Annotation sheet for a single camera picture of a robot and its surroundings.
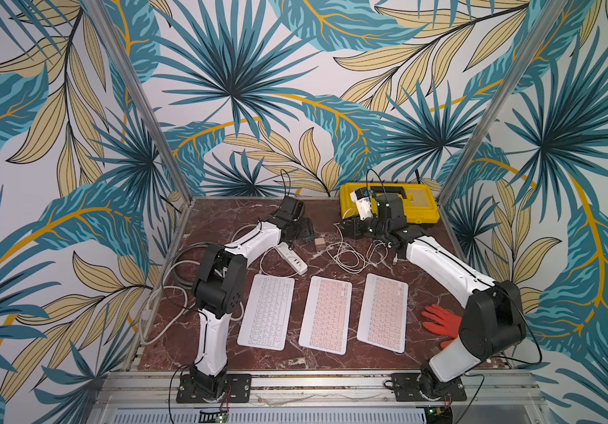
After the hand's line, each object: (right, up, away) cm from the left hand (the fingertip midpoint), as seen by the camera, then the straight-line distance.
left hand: (305, 231), depth 97 cm
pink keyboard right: (+26, -28, -9) cm, 39 cm away
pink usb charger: (+6, -4, +7) cm, 10 cm away
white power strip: (-7, -7, +3) cm, 11 cm away
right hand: (+12, +4, -12) cm, 17 cm away
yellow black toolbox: (+41, +10, -1) cm, 43 cm away
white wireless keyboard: (-13, -28, -12) cm, 33 cm away
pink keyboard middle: (+7, -28, -11) cm, 31 cm away
